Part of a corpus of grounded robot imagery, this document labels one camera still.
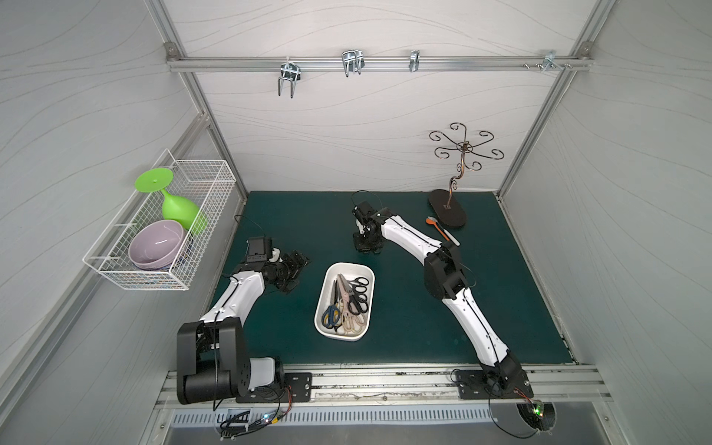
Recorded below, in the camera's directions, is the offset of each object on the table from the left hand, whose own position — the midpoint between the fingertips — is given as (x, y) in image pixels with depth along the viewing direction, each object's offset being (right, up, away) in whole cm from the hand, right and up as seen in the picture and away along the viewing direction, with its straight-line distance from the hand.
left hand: (307, 267), depth 87 cm
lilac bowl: (-29, +10, -26) cm, 40 cm away
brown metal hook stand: (+51, +24, +32) cm, 65 cm away
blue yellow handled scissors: (+8, -15, -3) cm, 17 cm away
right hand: (+16, +5, +16) cm, 23 cm away
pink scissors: (+12, -9, +3) cm, 16 cm away
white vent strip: (-6, -34, -19) cm, 40 cm away
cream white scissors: (+15, -16, -3) cm, 22 cm away
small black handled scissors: (+16, -11, +1) cm, 20 cm away
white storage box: (+5, -8, -1) cm, 10 cm away
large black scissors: (+21, +7, +4) cm, 22 cm away
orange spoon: (+46, +14, +24) cm, 54 cm away
